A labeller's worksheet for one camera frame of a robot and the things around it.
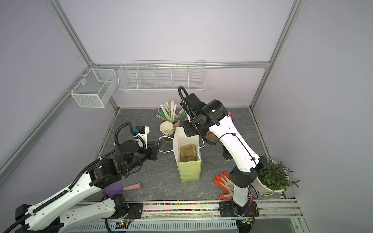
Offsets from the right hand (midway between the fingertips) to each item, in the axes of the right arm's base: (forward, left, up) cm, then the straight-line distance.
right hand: (190, 132), depth 68 cm
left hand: (-6, +13, -1) cm, 14 cm away
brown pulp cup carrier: (+4, +3, -30) cm, 30 cm away
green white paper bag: (-12, +1, -17) cm, 21 cm away
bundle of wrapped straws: (+28, +17, -16) cm, 37 cm away
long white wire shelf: (+47, +21, +1) cm, 52 cm away
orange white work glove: (-12, -18, -29) cm, 37 cm away
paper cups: (+17, +16, -19) cm, 31 cm away
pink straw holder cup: (+22, +11, -22) cm, 33 cm away
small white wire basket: (+38, +65, -4) cm, 76 cm away
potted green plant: (-17, -38, -13) cm, 44 cm away
